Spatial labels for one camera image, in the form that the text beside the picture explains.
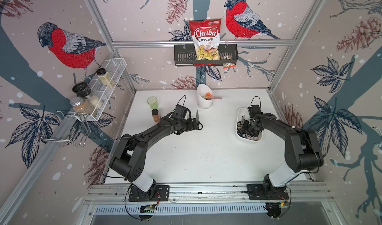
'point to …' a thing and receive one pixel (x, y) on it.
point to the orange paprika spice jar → (155, 115)
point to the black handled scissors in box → (239, 125)
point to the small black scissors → (198, 122)
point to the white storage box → (242, 114)
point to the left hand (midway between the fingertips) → (196, 123)
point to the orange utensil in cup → (209, 96)
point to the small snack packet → (228, 65)
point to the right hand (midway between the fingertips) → (243, 129)
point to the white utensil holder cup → (202, 90)
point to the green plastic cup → (152, 102)
